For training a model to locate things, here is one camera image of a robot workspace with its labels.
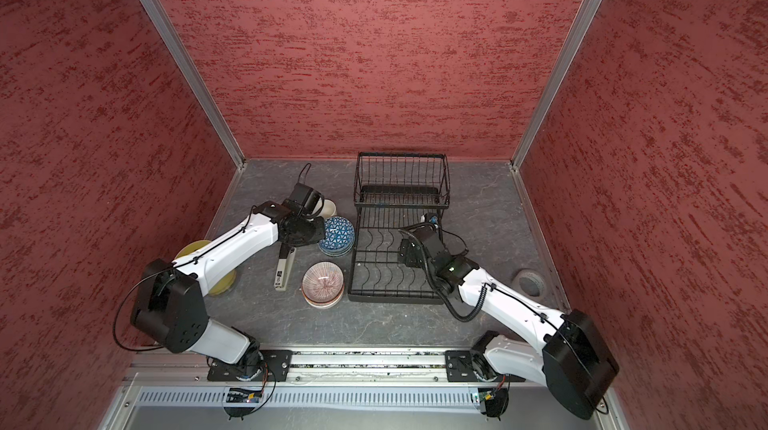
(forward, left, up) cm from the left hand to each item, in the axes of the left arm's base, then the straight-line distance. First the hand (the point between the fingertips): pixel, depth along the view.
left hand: (320, 241), depth 86 cm
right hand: (-4, -27, 0) cm, 27 cm away
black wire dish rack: (+24, -22, -6) cm, 33 cm away
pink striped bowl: (-11, -2, -5) cm, 12 cm away
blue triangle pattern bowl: (+3, -5, -2) cm, 6 cm away
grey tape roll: (-8, -64, -9) cm, 65 cm away
